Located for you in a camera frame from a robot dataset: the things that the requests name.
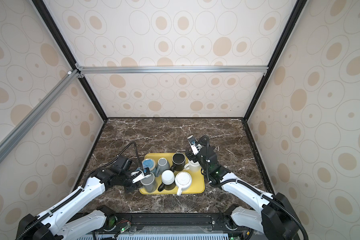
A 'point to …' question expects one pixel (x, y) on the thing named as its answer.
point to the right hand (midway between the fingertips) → (195, 142)
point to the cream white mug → (193, 167)
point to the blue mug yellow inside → (148, 163)
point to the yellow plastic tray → (197, 185)
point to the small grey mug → (163, 165)
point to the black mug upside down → (178, 161)
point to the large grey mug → (148, 184)
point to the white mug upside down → (183, 181)
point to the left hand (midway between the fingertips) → (143, 180)
